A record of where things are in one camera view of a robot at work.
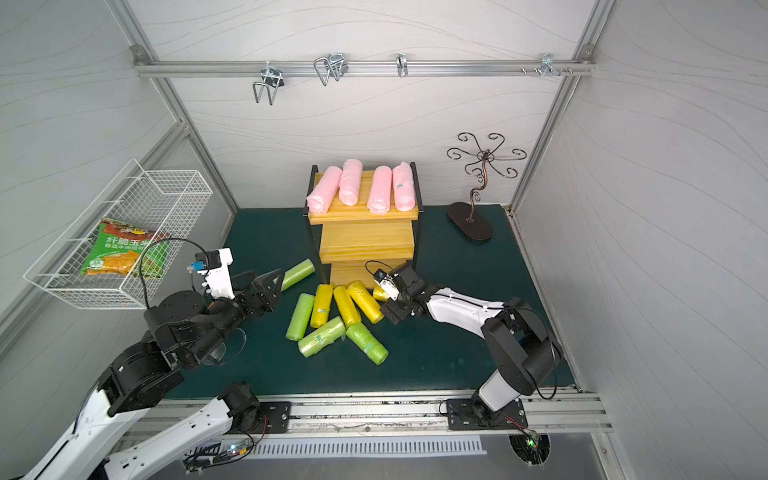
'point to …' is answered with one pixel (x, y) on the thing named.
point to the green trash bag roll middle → (322, 337)
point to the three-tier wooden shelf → (368, 221)
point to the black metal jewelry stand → (462, 215)
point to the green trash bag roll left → (299, 317)
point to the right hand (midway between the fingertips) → (398, 292)
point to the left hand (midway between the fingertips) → (271, 274)
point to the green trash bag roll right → (372, 346)
